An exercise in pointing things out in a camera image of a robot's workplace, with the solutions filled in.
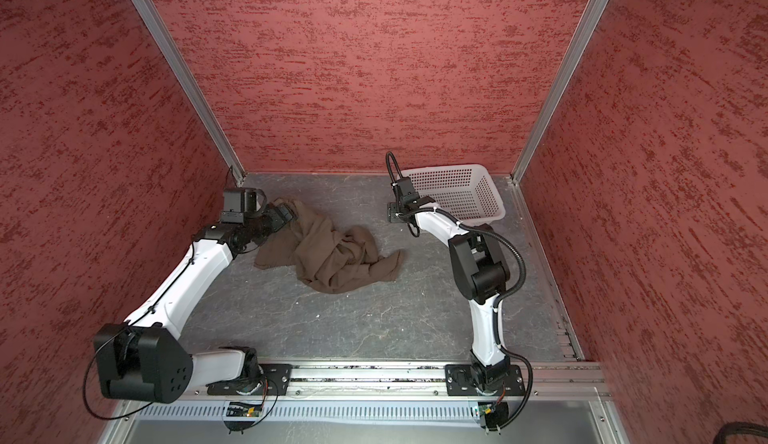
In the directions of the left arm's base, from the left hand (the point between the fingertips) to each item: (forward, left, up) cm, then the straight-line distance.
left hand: (286, 222), depth 84 cm
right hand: (+11, -33, -11) cm, 37 cm away
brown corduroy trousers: (-9, -14, -6) cm, 17 cm away
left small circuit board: (-43, +7, -21) cm, 48 cm away
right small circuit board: (-43, -58, -22) cm, 75 cm away
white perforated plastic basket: (+27, -60, -16) cm, 68 cm away
